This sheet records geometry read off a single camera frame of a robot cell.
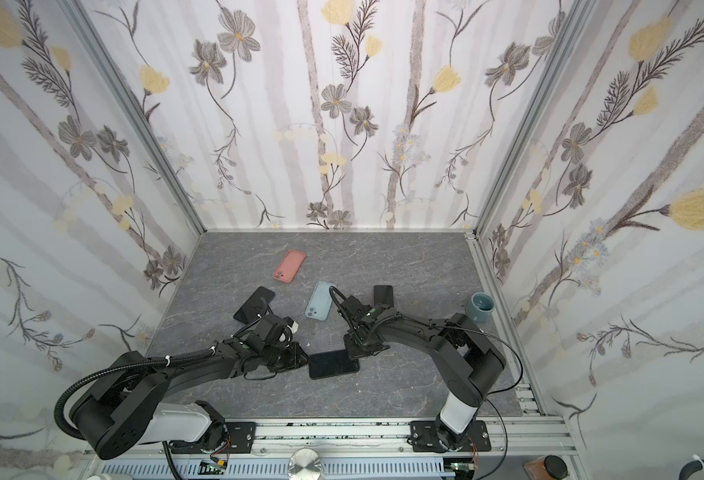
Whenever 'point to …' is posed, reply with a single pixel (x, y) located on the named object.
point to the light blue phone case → (320, 301)
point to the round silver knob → (305, 464)
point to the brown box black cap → (549, 467)
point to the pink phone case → (289, 266)
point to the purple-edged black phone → (383, 294)
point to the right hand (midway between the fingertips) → (346, 345)
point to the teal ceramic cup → (480, 307)
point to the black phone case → (332, 364)
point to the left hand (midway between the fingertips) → (306, 353)
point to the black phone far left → (255, 305)
